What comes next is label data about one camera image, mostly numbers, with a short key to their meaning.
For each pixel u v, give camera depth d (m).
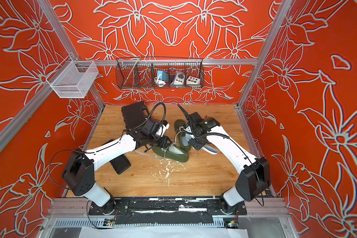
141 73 1.01
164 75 0.84
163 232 0.68
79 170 0.43
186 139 0.82
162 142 0.74
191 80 0.94
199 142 0.69
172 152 0.90
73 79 0.90
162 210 0.73
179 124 1.04
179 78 0.90
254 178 0.41
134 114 1.11
